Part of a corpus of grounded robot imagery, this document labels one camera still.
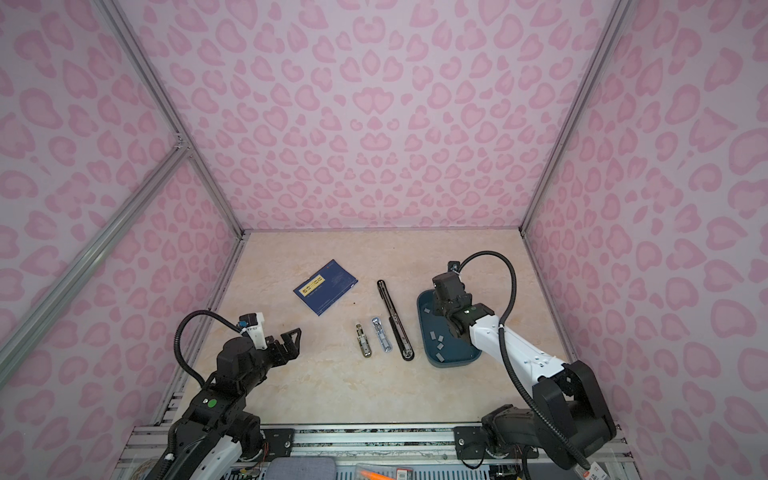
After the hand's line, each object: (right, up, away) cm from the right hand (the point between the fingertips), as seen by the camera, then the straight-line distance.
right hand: (446, 293), depth 87 cm
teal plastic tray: (-1, -16, +3) cm, 16 cm away
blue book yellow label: (-39, 0, +16) cm, 42 cm away
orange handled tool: (-21, -40, -18) cm, 48 cm away
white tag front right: (+30, -38, -20) cm, 52 cm away
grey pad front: (-36, -37, -19) cm, 55 cm away
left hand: (-43, -9, -7) cm, 45 cm away
